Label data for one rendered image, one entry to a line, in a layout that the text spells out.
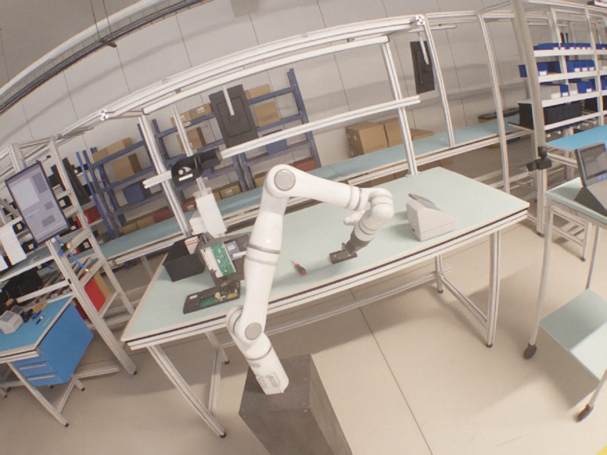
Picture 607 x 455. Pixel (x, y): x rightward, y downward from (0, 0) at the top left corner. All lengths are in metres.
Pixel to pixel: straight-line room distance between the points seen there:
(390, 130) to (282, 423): 4.21
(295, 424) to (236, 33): 5.28
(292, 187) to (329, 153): 4.71
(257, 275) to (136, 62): 5.26
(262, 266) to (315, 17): 5.13
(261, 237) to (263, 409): 0.56
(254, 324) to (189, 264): 0.88
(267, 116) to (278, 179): 4.08
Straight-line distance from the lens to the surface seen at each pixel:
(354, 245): 1.15
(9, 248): 3.00
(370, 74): 5.73
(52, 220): 2.36
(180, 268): 1.73
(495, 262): 1.80
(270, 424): 1.14
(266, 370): 1.02
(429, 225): 1.35
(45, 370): 2.59
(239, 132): 3.13
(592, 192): 1.42
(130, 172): 5.38
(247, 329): 0.89
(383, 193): 0.97
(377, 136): 4.67
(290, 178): 0.84
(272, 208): 0.90
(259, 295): 0.87
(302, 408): 1.04
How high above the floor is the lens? 1.67
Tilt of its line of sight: 22 degrees down
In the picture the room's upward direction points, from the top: 17 degrees counter-clockwise
